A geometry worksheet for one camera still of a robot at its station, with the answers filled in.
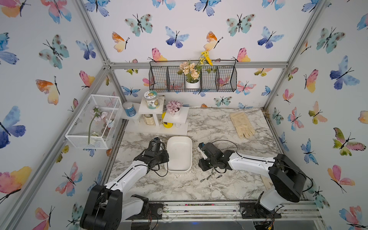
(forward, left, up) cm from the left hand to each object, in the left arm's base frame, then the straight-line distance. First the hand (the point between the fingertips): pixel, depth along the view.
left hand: (169, 154), depth 88 cm
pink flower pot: (+21, -4, +19) cm, 28 cm away
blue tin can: (+23, +24, +17) cm, 37 cm away
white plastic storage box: (+5, -6, -5) cm, 10 cm away
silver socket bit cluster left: (-14, -19, -7) cm, 25 cm away
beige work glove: (+26, -53, -6) cm, 59 cm away
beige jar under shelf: (+27, +16, +1) cm, 32 cm away
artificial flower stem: (+10, +35, +25) cm, 44 cm away
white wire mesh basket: (+1, +33, +26) cm, 42 cm away
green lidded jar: (+22, +9, +23) cm, 34 cm away
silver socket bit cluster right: (-12, -31, -7) cm, 34 cm away
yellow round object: (+23, +3, -1) cm, 23 cm away
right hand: (-6, -19, -1) cm, 20 cm away
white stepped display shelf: (+25, +10, +2) cm, 27 cm away
